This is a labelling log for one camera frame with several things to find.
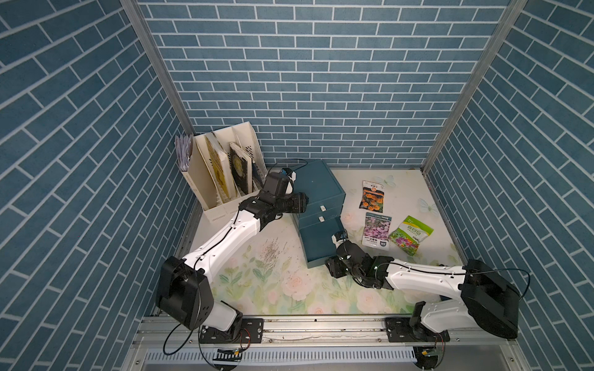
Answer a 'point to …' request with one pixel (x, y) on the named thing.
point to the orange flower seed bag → (372, 197)
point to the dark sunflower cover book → (242, 166)
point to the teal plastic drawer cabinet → (322, 218)
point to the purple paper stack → (183, 148)
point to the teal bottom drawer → (318, 243)
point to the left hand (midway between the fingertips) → (308, 201)
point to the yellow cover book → (220, 164)
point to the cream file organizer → (202, 178)
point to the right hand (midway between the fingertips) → (330, 263)
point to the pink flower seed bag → (376, 231)
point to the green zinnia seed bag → (408, 236)
